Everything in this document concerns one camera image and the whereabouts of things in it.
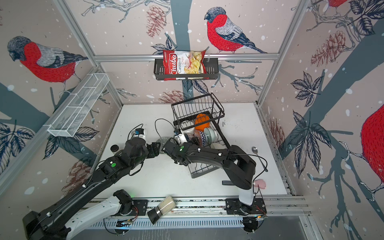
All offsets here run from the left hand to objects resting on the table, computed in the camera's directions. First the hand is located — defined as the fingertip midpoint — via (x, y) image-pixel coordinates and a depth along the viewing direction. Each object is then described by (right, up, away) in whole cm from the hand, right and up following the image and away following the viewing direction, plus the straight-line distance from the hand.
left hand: (155, 144), depth 75 cm
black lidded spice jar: (-27, -4, +11) cm, 30 cm away
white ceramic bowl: (+17, +5, +19) cm, 26 cm away
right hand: (+17, -2, +10) cm, 20 cm away
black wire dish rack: (+14, +16, +14) cm, 25 cm away
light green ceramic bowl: (+30, +2, +15) cm, 34 cm away
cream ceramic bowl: (+34, -3, +11) cm, 35 cm away
